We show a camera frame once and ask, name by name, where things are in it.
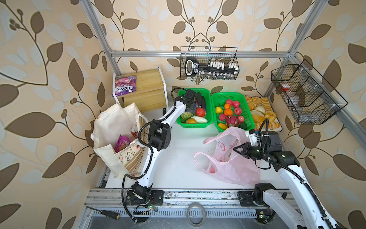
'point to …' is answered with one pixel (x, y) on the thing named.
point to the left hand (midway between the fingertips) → (189, 105)
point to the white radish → (199, 119)
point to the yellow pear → (222, 126)
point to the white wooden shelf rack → (151, 94)
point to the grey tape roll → (198, 204)
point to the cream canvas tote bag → (115, 121)
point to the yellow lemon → (218, 109)
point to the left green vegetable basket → (207, 94)
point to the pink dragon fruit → (231, 121)
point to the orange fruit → (228, 110)
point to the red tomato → (200, 112)
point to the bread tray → (261, 108)
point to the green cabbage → (185, 116)
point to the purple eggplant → (203, 105)
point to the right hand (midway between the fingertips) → (234, 150)
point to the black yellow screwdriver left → (108, 213)
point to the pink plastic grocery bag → (227, 164)
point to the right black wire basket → (305, 94)
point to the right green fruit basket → (218, 99)
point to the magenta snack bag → (122, 142)
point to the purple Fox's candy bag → (125, 84)
